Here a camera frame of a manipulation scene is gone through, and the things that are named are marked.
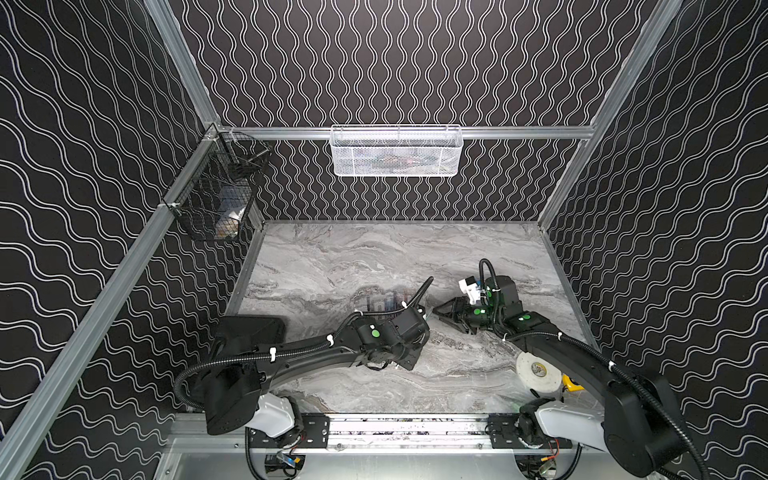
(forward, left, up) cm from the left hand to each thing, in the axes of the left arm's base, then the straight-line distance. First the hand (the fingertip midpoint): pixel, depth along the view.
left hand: (415, 349), depth 77 cm
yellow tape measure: (-12, -27, +17) cm, 34 cm away
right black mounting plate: (-16, -22, -10) cm, 29 cm away
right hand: (+10, -6, +2) cm, 11 cm away
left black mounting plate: (-18, +25, -13) cm, 34 cm away
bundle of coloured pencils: (+20, +8, -10) cm, 24 cm away
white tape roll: (-2, -35, -9) cm, 37 cm away
